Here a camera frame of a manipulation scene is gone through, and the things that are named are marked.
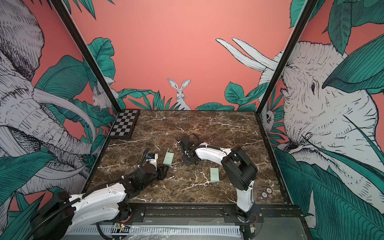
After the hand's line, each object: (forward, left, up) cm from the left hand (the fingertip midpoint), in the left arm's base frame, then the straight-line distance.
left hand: (168, 165), depth 85 cm
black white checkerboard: (+35, +35, -3) cm, 50 cm away
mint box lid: (-4, -27, -6) cm, 28 cm away
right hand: (+6, -11, -4) cm, 13 cm away
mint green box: (+7, +1, -5) cm, 9 cm away
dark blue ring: (0, -18, -7) cm, 19 cm away
